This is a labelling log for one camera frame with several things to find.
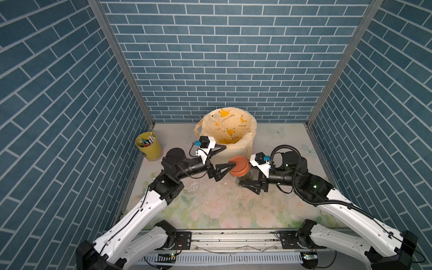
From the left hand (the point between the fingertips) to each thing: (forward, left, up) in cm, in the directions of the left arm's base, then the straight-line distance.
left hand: (233, 159), depth 60 cm
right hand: (-2, -5, -7) cm, 9 cm away
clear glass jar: (-6, -5, -2) cm, 8 cm away
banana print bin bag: (+33, -2, -18) cm, 37 cm away
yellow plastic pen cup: (+27, +47, -26) cm, 60 cm away
